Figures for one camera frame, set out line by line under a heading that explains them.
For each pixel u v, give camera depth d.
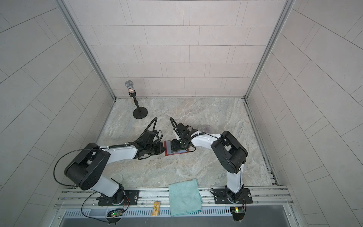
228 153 0.47
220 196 0.71
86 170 0.43
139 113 1.05
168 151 0.87
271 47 0.86
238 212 0.68
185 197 0.71
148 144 0.73
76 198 0.72
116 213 0.64
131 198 0.71
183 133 0.72
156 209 0.67
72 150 0.44
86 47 0.86
